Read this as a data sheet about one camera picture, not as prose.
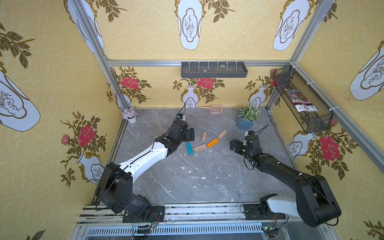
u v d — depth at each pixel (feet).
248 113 3.19
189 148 3.22
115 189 1.37
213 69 3.04
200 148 3.22
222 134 3.48
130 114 3.40
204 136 3.40
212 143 3.29
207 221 2.36
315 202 1.38
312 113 2.83
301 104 2.48
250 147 2.30
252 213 2.40
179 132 2.12
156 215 2.39
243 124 3.41
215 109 3.97
